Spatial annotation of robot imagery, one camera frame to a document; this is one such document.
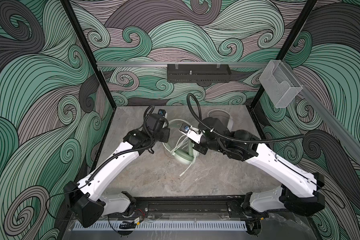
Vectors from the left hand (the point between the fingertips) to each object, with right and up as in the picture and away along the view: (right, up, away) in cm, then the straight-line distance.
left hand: (166, 129), depth 75 cm
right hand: (+12, -2, -10) cm, 16 cm away
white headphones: (+44, +5, +29) cm, 52 cm away
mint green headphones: (+9, -11, -8) cm, 16 cm away
